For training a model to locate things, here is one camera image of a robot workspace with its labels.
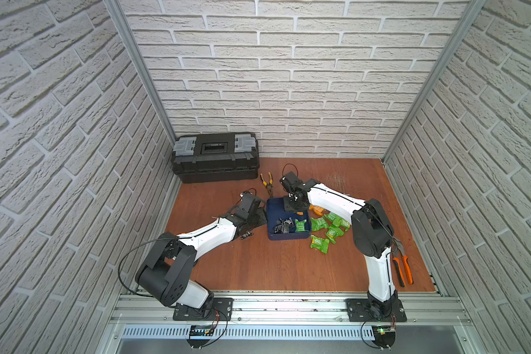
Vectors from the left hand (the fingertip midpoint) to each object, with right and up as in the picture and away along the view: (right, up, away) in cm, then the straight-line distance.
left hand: (268, 212), depth 90 cm
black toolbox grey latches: (-30, +24, +8) cm, 39 cm away
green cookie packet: (+22, -13, -2) cm, 26 cm away
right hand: (+11, +2, +6) cm, 13 cm away
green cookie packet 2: (+22, -6, +5) cm, 23 cm away
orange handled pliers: (+52, -17, -3) cm, 55 cm away
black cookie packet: (+7, -6, +2) cm, 9 cm away
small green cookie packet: (+14, -6, +3) cm, 15 cm away
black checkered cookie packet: (-9, -10, 0) cm, 14 cm away
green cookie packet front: (+27, -8, 0) cm, 28 cm away
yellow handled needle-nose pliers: (0, +11, +17) cm, 20 cm away
